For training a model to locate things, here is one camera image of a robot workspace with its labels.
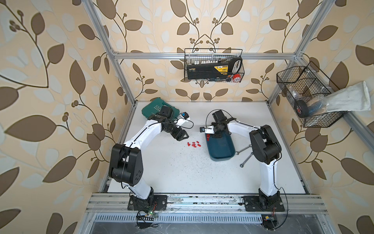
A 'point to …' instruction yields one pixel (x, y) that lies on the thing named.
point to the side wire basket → (305, 88)
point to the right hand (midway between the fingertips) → (212, 129)
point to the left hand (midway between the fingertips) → (184, 131)
